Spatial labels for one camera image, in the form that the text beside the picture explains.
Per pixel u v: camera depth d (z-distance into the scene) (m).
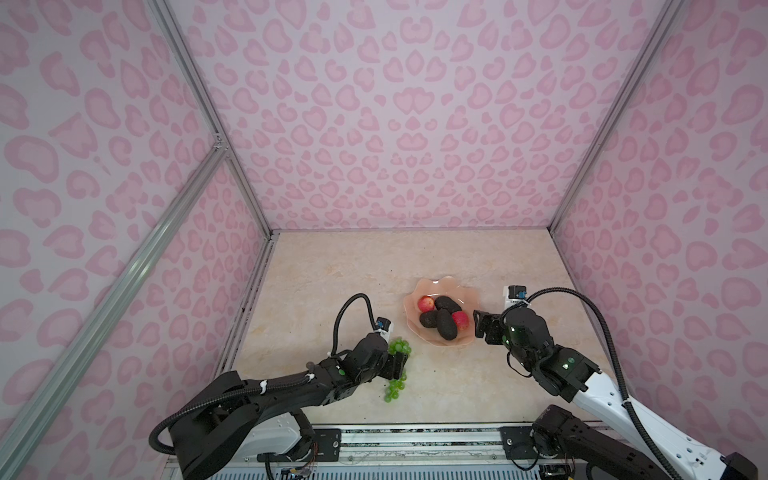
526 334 0.55
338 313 0.64
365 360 0.64
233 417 0.42
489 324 0.68
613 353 0.52
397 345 0.85
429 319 0.90
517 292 0.66
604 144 0.92
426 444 0.75
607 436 0.57
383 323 0.75
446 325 0.87
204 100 0.82
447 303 0.93
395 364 0.74
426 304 0.93
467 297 0.98
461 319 0.89
